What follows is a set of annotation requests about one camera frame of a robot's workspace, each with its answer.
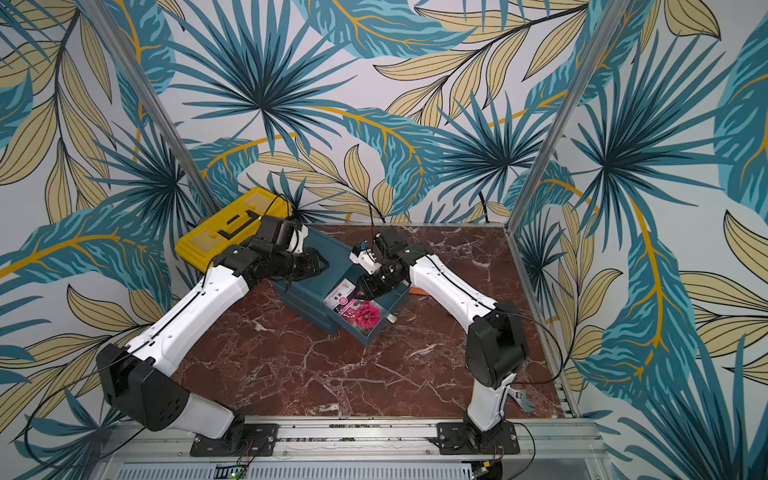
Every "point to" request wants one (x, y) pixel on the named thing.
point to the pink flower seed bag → (353, 306)
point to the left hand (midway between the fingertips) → (323, 272)
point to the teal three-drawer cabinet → (305, 297)
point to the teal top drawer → (387, 304)
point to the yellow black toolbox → (232, 227)
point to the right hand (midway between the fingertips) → (360, 292)
